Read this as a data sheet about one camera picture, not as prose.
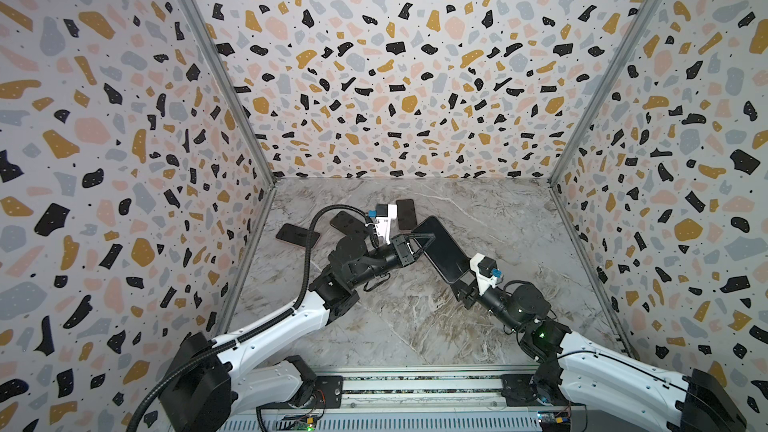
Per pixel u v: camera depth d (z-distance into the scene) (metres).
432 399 0.73
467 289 0.65
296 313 0.50
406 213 1.10
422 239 0.65
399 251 0.59
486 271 0.59
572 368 0.55
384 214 0.64
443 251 0.66
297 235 1.40
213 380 0.39
